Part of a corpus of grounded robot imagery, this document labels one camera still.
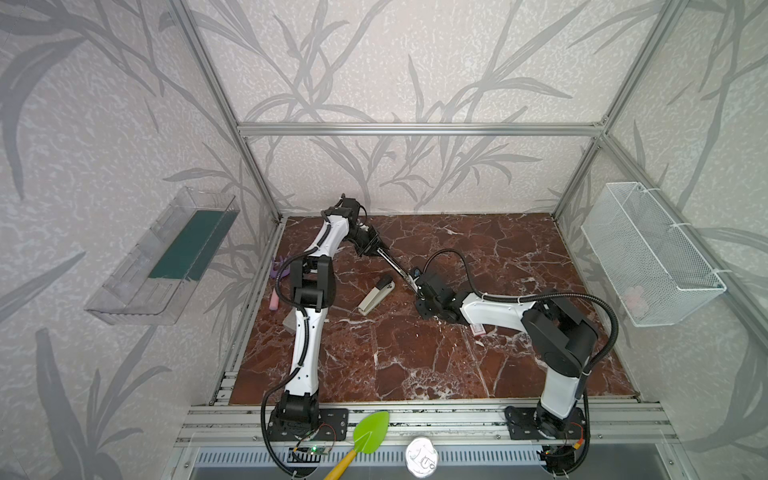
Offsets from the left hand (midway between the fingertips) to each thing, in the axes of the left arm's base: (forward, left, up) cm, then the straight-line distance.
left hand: (390, 237), depth 102 cm
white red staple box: (-30, -28, -7) cm, 41 cm away
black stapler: (-10, -3, -5) cm, 12 cm away
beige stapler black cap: (-19, +3, -6) cm, 20 cm away
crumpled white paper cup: (-61, -9, -2) cm, 62 cm away
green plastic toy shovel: (-57, +3, -8) cm, 58 cm away
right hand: (-17, -11, -6) cm, 21 cm away
